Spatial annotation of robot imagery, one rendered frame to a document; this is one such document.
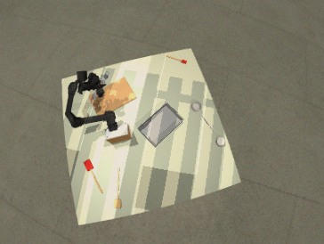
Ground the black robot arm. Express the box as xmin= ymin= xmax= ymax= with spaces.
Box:
xmin=65 ymin=71 xmax=117 ymax=132

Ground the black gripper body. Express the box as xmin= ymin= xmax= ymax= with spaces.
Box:
xmin=87 ymin=73 xmax=105 ymax=97

